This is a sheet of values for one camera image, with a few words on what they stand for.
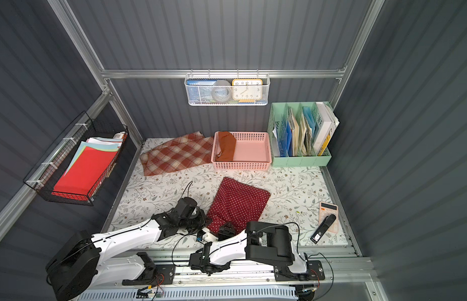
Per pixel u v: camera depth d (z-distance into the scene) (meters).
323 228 0.82
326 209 0.89
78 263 0.41
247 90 0.88
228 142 1.13
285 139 0.98
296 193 0.96
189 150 1.16
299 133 0.96
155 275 0.71
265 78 0.89
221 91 0.91
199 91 0.93
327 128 0.96
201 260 0.64
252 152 1.14
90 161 0.72
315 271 0.74
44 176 0.61
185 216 0.67
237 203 0.92
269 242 0.49
